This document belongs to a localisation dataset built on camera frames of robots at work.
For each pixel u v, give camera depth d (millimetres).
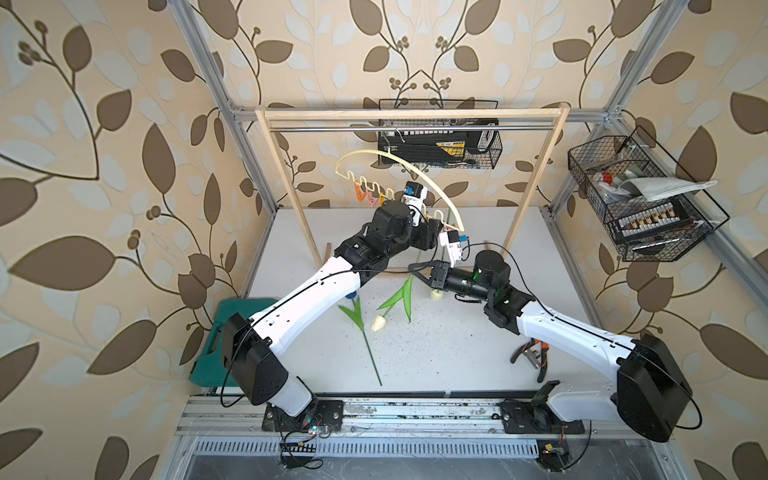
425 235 640
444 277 642
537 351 834
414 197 615
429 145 829
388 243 543
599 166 842
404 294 707
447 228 665
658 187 630
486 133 810
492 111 567
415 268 706
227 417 763
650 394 407
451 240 691
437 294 845
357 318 911
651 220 676
